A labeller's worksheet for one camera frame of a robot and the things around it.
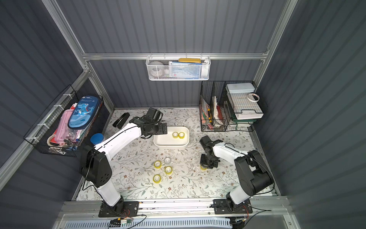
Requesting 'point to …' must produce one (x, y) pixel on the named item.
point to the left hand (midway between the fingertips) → (161, 130)
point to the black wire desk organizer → (229, 106)
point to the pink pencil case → (64, 134)
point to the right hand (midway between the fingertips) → (207, 165)
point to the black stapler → (119, 122)
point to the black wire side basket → (41, 136)
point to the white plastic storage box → (167, 140)
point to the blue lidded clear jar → (96, 138)
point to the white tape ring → (253, 100)
